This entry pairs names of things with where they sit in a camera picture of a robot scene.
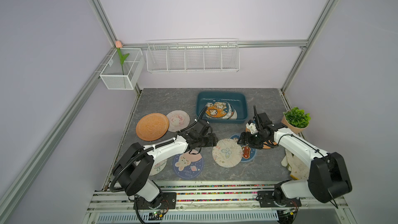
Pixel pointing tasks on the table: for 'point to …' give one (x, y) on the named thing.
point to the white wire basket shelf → (193, 56)
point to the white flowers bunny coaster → (235, 115)
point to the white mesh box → (112, 74)
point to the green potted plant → (296, 119)
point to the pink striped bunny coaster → (179, 120)
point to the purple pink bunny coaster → (187, 166)
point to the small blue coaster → (249, 153)
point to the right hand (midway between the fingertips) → (243, 142)
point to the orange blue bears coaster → (217, 109)
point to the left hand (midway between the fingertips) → (214, 141)
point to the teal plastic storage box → (236, 100)
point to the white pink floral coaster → (158, 168)
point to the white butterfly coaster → (227, 153)
